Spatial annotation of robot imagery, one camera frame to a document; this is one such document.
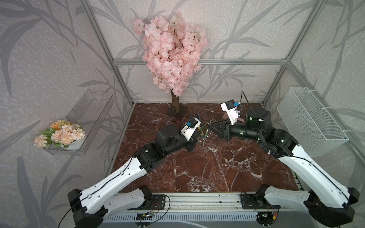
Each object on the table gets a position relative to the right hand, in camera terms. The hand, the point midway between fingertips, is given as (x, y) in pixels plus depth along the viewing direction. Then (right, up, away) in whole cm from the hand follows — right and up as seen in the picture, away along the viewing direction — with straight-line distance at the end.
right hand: (210, 125), depth 59 cm
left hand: (-4, -4, +4) cm, 7 cm away
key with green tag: (-1, -4, +3) cm, 5 cm away
